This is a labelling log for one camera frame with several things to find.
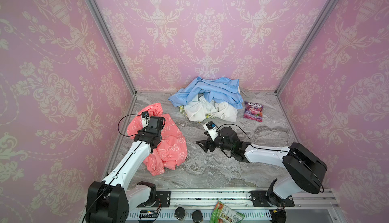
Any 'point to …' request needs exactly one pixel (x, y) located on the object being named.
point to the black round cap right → (197, 216)
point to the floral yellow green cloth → (182, 109)
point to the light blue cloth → (225, 91)
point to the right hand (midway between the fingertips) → (201, 137)
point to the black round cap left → (180, 213)
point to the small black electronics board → (148, 214)
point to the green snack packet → (223, 214)
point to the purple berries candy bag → (253, 111)
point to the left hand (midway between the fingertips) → (147, 130)
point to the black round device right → (278, 215)
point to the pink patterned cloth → (171, 150)
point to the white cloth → (198, 111)
